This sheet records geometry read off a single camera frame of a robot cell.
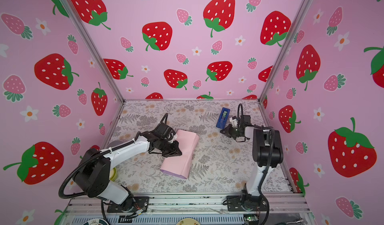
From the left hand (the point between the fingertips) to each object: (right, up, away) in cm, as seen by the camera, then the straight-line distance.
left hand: (183, 153), depth 83 cm
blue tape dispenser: (+26, +20, +21) cm, 39 cm away
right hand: (+24, +11, +15) cm, 30 cm away
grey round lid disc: (-45, +4, +10) cm, 46 cm away
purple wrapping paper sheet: (-2, -6, -3) cm, 7 cm away
